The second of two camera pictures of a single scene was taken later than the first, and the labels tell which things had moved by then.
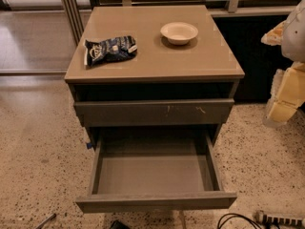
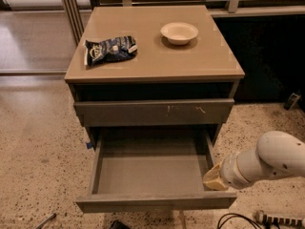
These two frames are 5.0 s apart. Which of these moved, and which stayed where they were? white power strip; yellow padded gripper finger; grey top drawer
Moved: yellow padded gripper finger
Stayed: grey top drawer; white power strip
